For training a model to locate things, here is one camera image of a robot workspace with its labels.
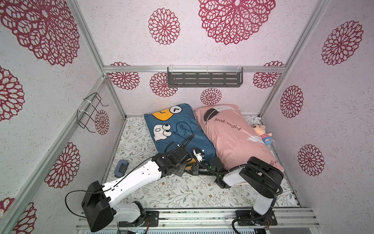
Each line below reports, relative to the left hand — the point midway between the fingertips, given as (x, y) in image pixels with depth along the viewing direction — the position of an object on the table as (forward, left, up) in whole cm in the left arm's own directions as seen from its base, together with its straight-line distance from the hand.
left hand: (177, 167), depth 79 cm
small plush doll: (+25, -60, -8) cm, 65 cm away
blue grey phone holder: (+3, +35, -9) cm, 36 cm away
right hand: (-2, -2, +1) cm, 3 cm away
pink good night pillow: (+19, -34, +1) cm, 39 cm away
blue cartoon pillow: (+33, +1, -5) cm, 34 cm away
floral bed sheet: (-9, -11, -13) cm, 19 cm away
